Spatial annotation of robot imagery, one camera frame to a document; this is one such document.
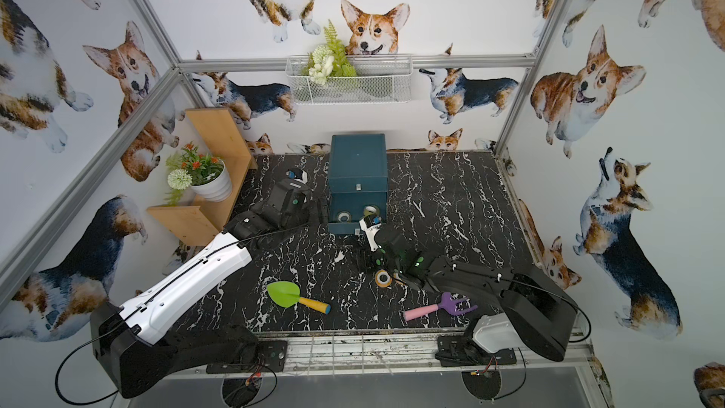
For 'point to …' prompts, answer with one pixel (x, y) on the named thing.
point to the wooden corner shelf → (192, 225)
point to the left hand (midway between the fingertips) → (316, 197)
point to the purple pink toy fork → (447, 303)
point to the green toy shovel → (287, 294)
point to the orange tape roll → (383, 278)
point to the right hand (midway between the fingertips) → (360, 241)
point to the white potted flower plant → (208, 177)
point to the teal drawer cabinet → (357, 180)
